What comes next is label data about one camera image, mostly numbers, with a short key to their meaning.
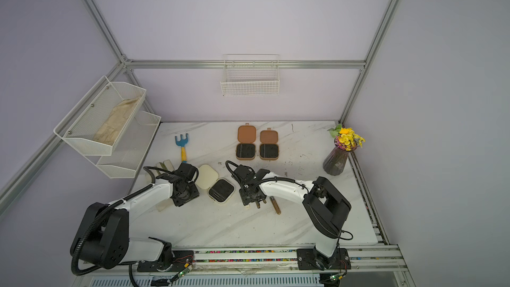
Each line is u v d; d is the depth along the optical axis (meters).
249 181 0.64
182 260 0.74
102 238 0.42
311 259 0.74
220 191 0.91
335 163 0.91
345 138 0.81
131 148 0.93
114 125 0.79
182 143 1.10
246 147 1.08
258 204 0.89
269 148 1.08
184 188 0.67
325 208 0.46
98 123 0.77
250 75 0.96
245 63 0.91
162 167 1.01
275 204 0.88
